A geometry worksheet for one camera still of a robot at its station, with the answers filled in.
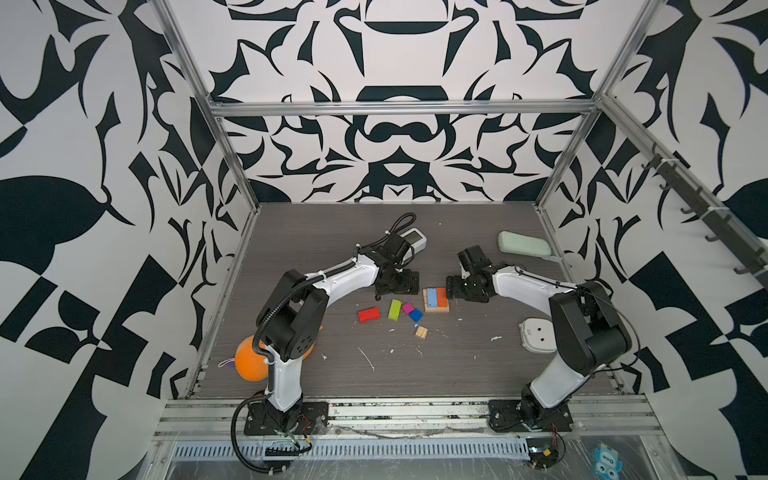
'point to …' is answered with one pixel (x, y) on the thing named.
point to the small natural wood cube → (421, 332)
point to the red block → (369, 314)
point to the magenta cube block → (407, 308)
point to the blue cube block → (416, 315)
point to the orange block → (441, 300)
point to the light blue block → (432, 297)
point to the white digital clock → (416, 239)
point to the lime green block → (395, 310)
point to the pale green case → (512, 242)
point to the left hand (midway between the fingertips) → (412, 284)
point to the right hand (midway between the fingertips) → (458, 289)
